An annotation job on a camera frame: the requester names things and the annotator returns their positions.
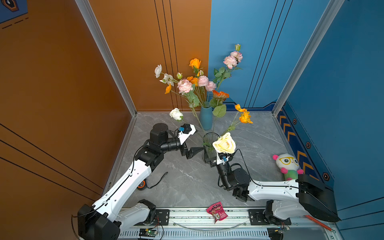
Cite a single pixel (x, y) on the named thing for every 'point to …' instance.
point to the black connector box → (275, 233)
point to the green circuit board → (147, 232)
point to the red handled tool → (319, 223)
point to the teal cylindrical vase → (206, 118)
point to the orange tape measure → (142, 185)
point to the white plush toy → (289, 165)
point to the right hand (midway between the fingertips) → (213, 143)
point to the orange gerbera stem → (220, 109)
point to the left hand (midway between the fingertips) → (199, 137)
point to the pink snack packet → (217, 210)
